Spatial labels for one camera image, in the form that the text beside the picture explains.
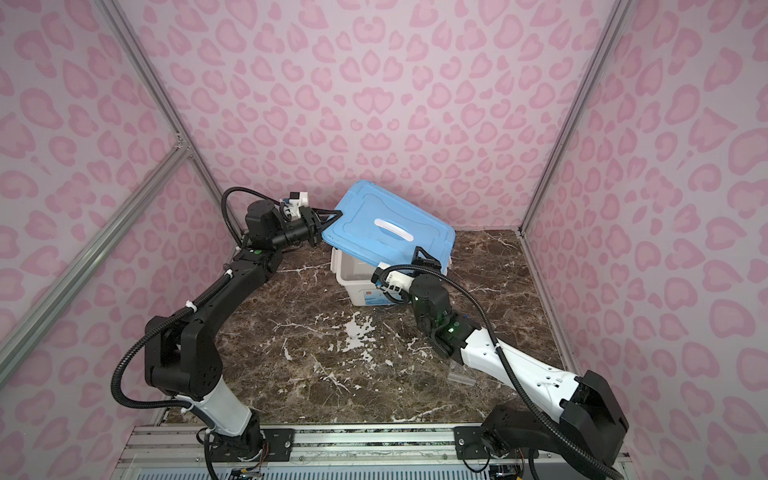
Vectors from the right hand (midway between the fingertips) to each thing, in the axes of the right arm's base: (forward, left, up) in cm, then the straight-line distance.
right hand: (420, 250), depth 74 cm
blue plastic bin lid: (+8, +9, 0) cm, 12 cm away
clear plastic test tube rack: (-21, -12, -29) cm, 38 cm away
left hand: (+8, +19, +6) cm, 22 cm away
